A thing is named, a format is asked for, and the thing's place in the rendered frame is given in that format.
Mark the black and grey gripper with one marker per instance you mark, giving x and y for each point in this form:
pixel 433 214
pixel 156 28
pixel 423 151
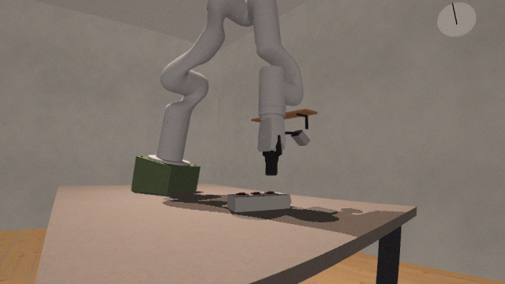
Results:
pixel 271 135

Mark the grey power strip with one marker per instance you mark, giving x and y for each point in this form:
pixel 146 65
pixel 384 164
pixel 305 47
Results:
pixel 256 201

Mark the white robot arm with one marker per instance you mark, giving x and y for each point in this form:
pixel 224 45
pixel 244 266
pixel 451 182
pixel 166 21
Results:
pixel 279 82

